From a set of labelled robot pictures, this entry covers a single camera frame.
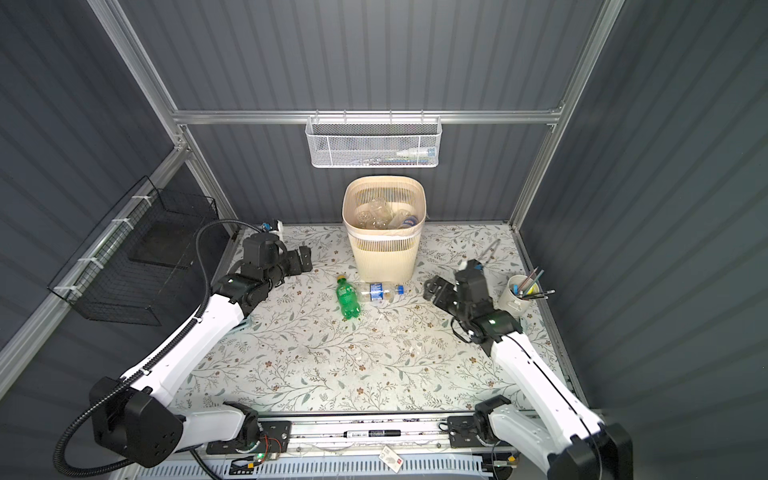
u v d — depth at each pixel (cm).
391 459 69
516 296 87
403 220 105
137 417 38
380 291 96
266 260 60
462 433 74
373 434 74
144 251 75
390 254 91
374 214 101
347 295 97
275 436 72
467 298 61
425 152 91
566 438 39
